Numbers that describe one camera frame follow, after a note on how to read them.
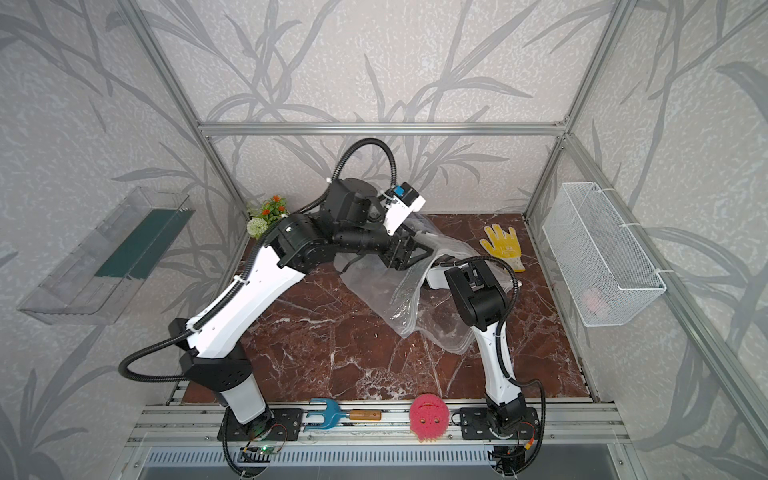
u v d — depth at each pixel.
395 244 0.51
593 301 0.74
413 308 0.63
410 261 0.53
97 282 0.65
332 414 0.74
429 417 0.72
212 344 0.41
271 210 1.02
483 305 0.60
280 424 0.74
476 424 0.72
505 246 1.12
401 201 0.50
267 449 0.71
